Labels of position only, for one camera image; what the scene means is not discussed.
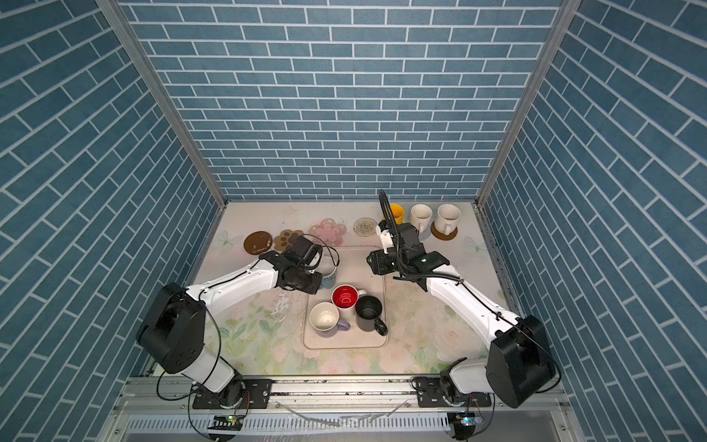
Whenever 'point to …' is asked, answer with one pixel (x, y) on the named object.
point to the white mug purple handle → (324, 316)
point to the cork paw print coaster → (286, 238)
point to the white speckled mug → (446, 218)
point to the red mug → (344, 297)
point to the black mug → (368, 314)
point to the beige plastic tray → (353, 269)
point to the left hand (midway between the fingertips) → (318, 284)
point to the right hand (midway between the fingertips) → (373, 253)
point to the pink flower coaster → (328, 232)
